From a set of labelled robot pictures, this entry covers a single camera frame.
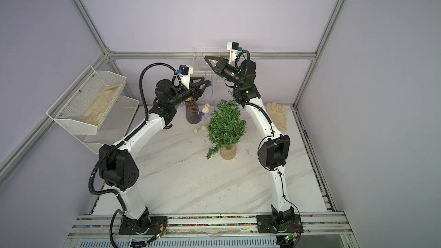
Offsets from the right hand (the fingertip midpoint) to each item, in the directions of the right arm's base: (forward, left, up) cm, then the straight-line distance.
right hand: (204, 61), depth 70 cm
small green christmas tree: (-20, -8, -21) cm, 30 cm away
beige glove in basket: (-11, +51, -18) cm, 55 cm away
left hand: (-2, 0, -9) cm, 9 cm away
